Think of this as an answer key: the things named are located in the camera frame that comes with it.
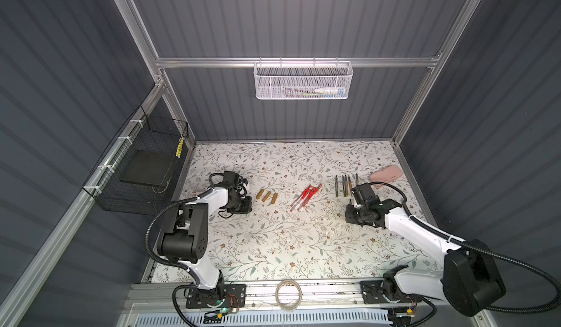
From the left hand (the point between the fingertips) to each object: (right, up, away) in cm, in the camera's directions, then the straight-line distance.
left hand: (250, 210), depth 94 cm
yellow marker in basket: (-26, +27, -10) cm, 38 cm away
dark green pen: (+39, +9, +8) cm, 41 cm away
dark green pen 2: (+43, +9, +8) cm, 44 cm away
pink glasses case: (+64, +14, +11) cm, 66 cm away
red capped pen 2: (+31, +9, +8) cm, 33 cm away
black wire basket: (-38, +32, -13) cm, 51 cm away
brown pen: (+44, +9, +8) cm, 46 cm away
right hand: (+42, -1, -7) cm, 42 cm away
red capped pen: (+23, +3, +3) cm, 23 cm away
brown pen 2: (+46, +11, +11) cm, 49 cm away
